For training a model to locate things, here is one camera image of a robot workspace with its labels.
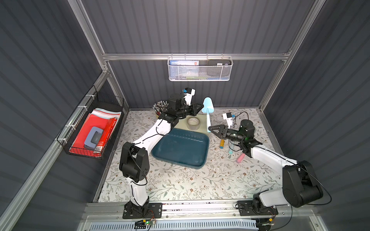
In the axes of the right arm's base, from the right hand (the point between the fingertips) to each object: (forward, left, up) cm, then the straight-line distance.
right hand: (210, 131), depth 77 cm
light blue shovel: (+13, 0, +5) cm, 14 cm away
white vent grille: (-39, -16, -25) cm, 49 cm away
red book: (-8, +51, +6) cm, 52 cm away
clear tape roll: (+21, +9, -19) cm, 30 cm away
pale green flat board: (+22, +17, -20) cm, 34 cm away
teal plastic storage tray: (+3, +15, -23) cm, 28 cm away
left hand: (+11, +2, +8) cm, 14 cm away
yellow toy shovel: (+6, -11, -23) cm, 26 cm away
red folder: (-12, +63, +5) cm, 64 cm away
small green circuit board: (-39, +30, -22) cm, 54 cm away
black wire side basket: (+19, +65, +1) cm, 67 cm away
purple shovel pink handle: (-5, -21, -22) cm, 31 cm away
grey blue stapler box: (-9, +56, +7) cm, 57 cm away
